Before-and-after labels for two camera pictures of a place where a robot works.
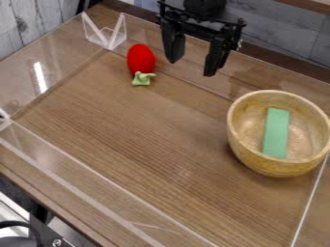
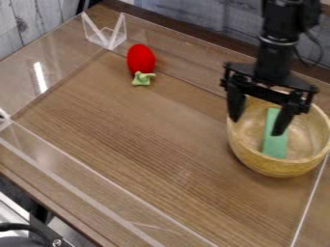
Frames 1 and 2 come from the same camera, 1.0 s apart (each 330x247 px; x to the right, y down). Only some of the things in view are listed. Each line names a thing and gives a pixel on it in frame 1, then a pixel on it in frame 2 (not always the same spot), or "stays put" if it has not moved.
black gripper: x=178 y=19 → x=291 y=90
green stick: x=275 y=132 stays put
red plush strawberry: x=140 y=61 stays put
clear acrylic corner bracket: x=106 y=38 stays put
